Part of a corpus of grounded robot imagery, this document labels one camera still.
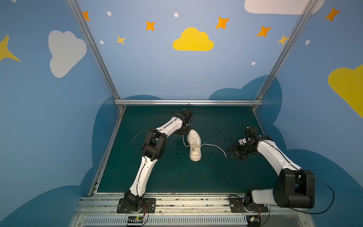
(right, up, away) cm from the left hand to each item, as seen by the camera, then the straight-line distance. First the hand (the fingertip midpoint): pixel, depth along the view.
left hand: (183, 131), depth 105 cm
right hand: (+28, -11, -20) cm, 36 cm away
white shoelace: (+14, -9, -7) cm, 18 cm away
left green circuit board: (-25, -44, -32) cm, 60 cm away
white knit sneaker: (+7, -6, -9) cm, 13 cm away
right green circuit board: (+37, -45, -32) cm, 66 cm away
